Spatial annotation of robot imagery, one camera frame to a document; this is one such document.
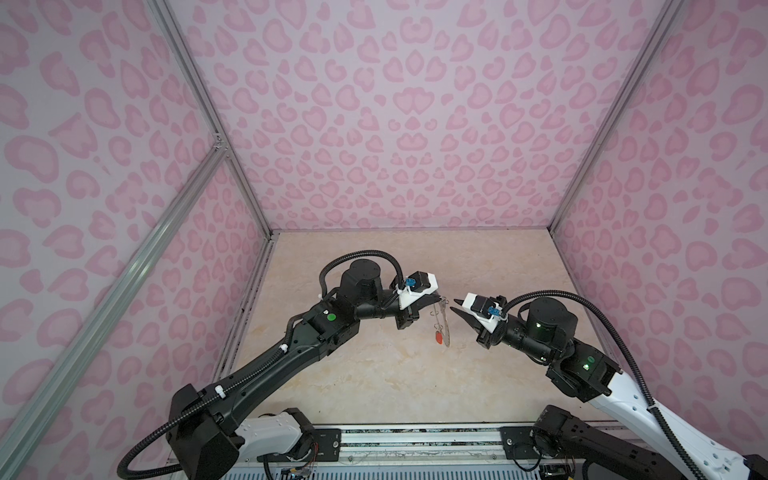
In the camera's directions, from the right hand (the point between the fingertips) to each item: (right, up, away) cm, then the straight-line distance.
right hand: (457, 301), depth 63 cm
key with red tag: (-1, -12, +16) cm, 20 cm away
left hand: (-4, +2, +1) cm, 4 cm away
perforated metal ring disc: (-3, 0, +1) cm, 3 cm away
